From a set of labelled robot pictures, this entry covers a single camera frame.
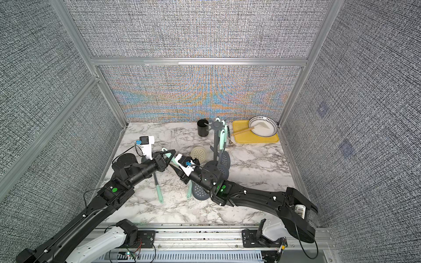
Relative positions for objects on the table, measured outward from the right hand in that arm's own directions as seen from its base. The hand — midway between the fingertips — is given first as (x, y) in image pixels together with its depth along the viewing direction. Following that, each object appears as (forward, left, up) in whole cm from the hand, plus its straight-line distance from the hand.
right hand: (175, 155), depth 66 cm
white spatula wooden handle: (+41, -48, -28) cm, 69 cm away
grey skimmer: (-8, -9, -18) cm, 21 cm away
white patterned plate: (+45, -59, -30) cm, 79 cm away
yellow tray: (+33, -40, -30) cm, 60 cm away
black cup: (+37, -10, -25) cm, 46 cm away
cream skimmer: (+20, -8, -28) cm, 35 cm away
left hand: (+1, -1, +1) cm, 2 cm away
